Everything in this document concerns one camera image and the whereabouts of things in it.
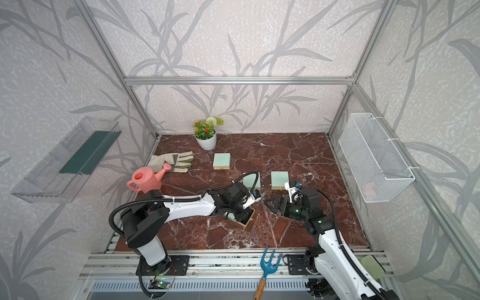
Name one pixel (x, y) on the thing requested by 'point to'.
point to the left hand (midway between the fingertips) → (250, 211)
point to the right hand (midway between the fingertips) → (270, 203)
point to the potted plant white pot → (209, 144)
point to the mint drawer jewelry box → (249, 180)
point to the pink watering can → (144, 179)
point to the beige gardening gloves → (180, 162)
